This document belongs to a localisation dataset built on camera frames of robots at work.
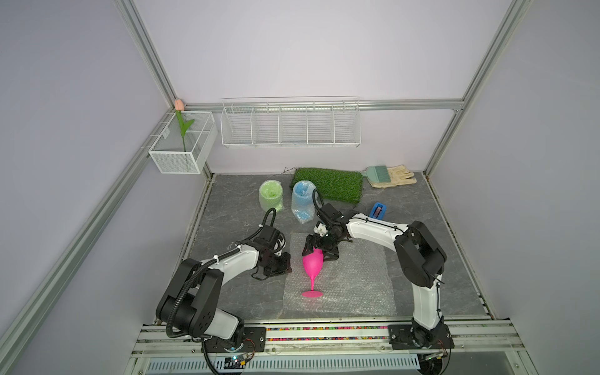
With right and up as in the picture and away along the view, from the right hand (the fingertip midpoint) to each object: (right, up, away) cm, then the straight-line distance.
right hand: (309, 255), depth 88 cm
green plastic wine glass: (-16, +23, +8) cm, 29 cm away
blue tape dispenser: (+30, +16, +13) cm, 37 cm away
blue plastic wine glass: (-3, +23, +5) cm, 24 cm away
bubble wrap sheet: (-16, +23, +8) cm, 29 cm away
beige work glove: (+46, +34, +32) cm, 65 cm away
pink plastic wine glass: (+1, -2, -3) cm, 4 cm away
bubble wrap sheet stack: (+17, -10, -3) cm, 20 cm away
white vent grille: (-39, -29, -17) cm, 52 cm away
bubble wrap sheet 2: (-7, +19, +11) cm, 23 cm away
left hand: (-7, -5, -2) cm, 9 cm away
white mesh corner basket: (-48, +44, +1) cm, 65 cm away
